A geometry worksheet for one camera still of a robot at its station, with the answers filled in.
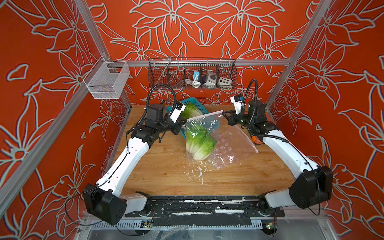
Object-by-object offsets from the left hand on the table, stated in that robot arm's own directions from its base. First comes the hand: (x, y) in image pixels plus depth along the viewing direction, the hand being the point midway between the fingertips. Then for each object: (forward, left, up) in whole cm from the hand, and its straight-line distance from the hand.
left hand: (184, 117), depth 73 cm
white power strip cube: (+31, -23, 0) cm, 39 cm away
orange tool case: (-14, -32, +4) cm, 35 cm away
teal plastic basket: (+34, -4, -20) cm, 40 cm away
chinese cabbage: (+26, -1, -22) cm, 34 cm away
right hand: (+6, -19, -1) cm, 20 cm away
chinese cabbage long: (-5, -11, -19) cm, 23 cm away
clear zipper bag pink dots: (+4, -30, -28) cm, 42 cm away
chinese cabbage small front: (-5, -6, -7) cm, 10 cm away
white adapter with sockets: (+31, -15, +3) cm, 34 cm away
